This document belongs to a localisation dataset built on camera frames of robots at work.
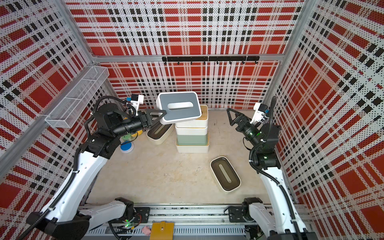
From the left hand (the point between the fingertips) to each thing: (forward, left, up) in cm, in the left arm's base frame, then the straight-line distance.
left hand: (166, 115), depth 59 cm
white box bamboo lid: (+8, -14, -14) cm, 21 cm away
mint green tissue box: (+9, -8, -32) cm, 34 cm away
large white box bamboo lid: (+7, -8, -35) cm, 37 cm away
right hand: (+5, -28, -3) cm, 28 cm away
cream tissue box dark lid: (+19, +15, -38) cm, 45 cm away
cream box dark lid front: (-11, -28, -38) cm, 48 cm away
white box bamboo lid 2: (+7, -8, -20) cm, 23 cm away
